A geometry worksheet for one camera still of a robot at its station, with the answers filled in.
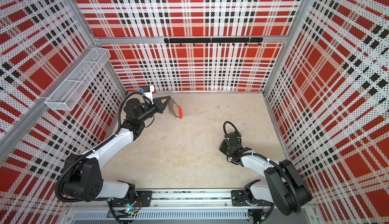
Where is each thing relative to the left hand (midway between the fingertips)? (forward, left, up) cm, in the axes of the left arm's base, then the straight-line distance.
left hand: (170, 99), depth 78 cm
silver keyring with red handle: (+1, +1, -6) cm, 7 cm away
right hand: (-14, -28, -28) cm, 42 cm away
